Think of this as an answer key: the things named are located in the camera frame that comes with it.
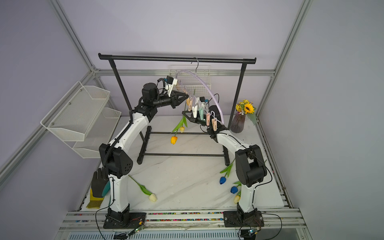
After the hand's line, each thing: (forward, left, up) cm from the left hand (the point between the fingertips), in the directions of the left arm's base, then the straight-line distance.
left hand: (186, 96), depth 77 cm
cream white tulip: (-40, +19, -37) cm, 58 cm away
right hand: (-4, +2, -9) cm, 11 cm away
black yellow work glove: (-32, +51, -35) cm, 70 cm away
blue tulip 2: (-36, -27, -37) cm, 58 cm away
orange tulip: (-17, +7, -15) cm, 24 cm away
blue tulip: (-24, -24, -38) cm, 51 cm away
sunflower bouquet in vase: (+5, -34, -13) cm, 37 cm away
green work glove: (-36, +45, -36) cm, 68 cm away
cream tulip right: (-41, -27, -36) cm, 60 cm away
